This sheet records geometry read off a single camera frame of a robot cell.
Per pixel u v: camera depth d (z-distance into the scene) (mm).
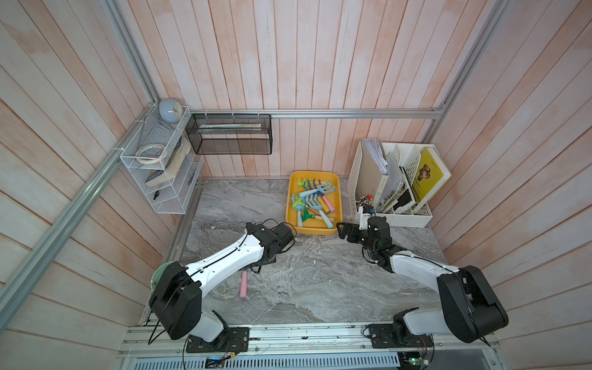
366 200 886
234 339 735
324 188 1147
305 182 1152
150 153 758
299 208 1073
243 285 837
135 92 798
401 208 977
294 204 1073
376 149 901
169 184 776
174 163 805
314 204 1071
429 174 920
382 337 730
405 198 954
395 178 902
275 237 647
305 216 1040
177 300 410
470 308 430
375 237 696
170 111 816
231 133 1048
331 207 1065
